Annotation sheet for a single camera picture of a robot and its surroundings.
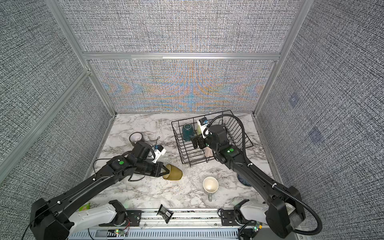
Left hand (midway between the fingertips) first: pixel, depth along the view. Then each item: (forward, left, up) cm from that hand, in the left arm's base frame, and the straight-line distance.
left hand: (169, 173), depth 73 cm
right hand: (+19, -16, +8) cm, 26 cm away
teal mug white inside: (+29, -10, -4) cm, 31 cm away
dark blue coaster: (-1, -40, -13) cm, 42 cm away
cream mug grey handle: (-2, -21, -13) cm, 25 cm away
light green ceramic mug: (+33, -18, -6) cm, 38 cm away
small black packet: (-14, +3, -13) cm, 20 cm away
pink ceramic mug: (+15, -22, -7) cm, 27 cm away
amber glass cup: (-1, -3, +2) cm, 4 cm away
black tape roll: (+31, +25, -15) cm, 43 cm away
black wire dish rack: (+17, -11, -14) cm, 25 cm away
